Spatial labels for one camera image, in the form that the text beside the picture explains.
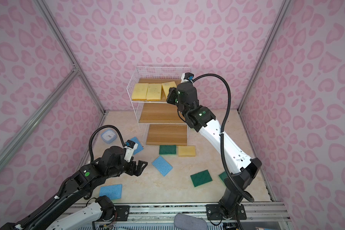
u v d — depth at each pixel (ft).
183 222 2.23
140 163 2.10
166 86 2.38
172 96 1.93
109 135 3.49
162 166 2.93
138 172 2.06
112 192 2.60
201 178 2.75
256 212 2.42
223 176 2.76
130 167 2.02
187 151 3.14
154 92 2.31
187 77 1.84
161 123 2.69
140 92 2.30
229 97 1.68
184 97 1.52
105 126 1.75
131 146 2.06
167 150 3.13
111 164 1.73
